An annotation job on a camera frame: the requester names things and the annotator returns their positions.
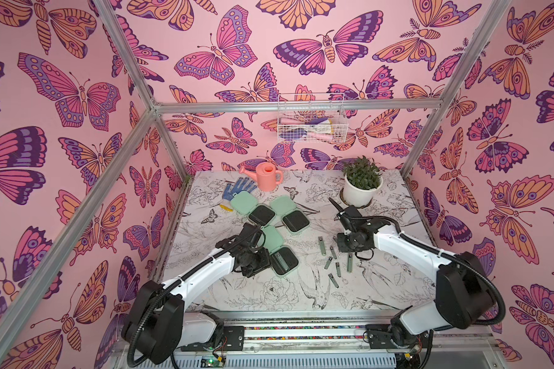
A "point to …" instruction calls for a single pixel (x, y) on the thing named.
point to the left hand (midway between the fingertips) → (271, 263)
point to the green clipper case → (284, 260)
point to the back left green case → (247, 202)
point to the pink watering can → (265, 176)
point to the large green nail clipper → (322, 246)
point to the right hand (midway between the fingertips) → (344, 243)
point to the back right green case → (293, 220)
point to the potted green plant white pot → (362, 177)
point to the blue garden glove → (240, 185)
